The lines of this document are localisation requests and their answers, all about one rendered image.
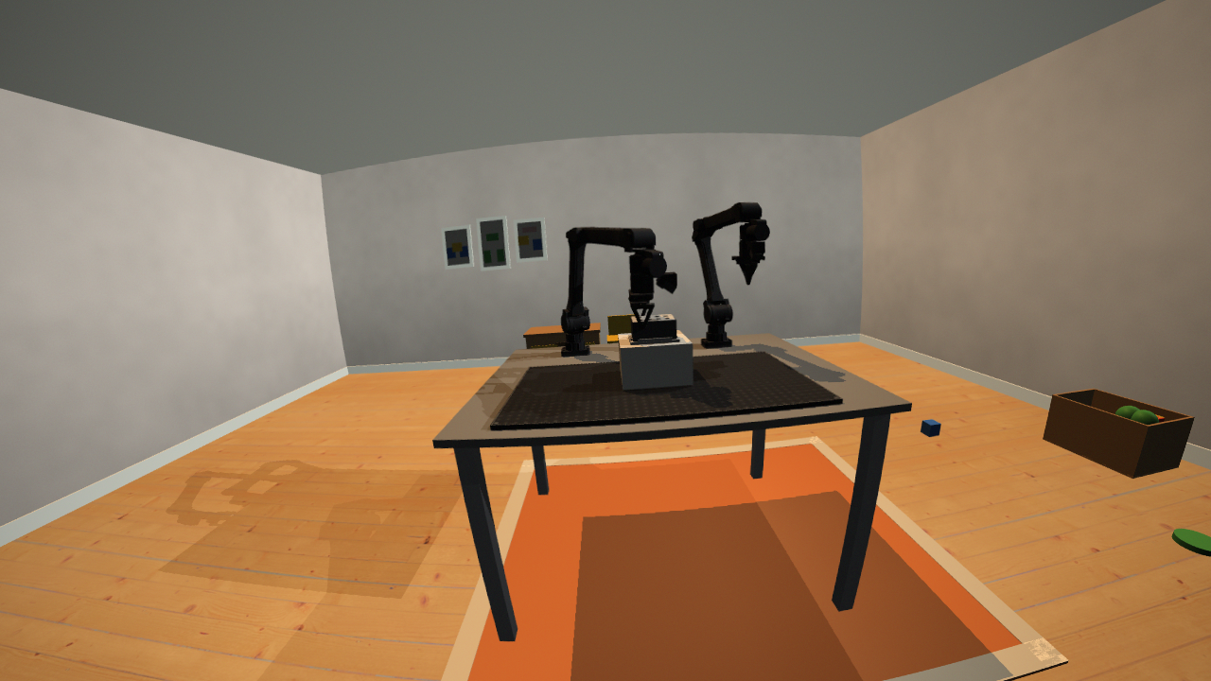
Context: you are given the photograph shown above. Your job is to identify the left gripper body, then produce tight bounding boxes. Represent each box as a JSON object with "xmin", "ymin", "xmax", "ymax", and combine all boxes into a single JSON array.
[{"xmin": 731, "ymin": 240, "xmax": 765, "ymax": 265}]

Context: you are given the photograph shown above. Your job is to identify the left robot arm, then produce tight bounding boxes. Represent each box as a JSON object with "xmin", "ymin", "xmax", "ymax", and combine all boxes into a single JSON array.
[{"xmin": 691, "ymin": 202, "xmax": 770, "ymax": 347}]

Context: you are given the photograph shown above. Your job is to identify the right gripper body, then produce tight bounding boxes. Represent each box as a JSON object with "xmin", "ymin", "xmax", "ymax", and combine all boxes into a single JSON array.
[{"xmin": 629, "ymin": 273, "xmax": 654, "ymax": 307}]

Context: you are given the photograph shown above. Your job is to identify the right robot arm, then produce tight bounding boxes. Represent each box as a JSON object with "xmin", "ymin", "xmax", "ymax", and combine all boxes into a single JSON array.
[{"xmin": 561, "ymin": 227, "xmax": 677, "ymax": 356}]

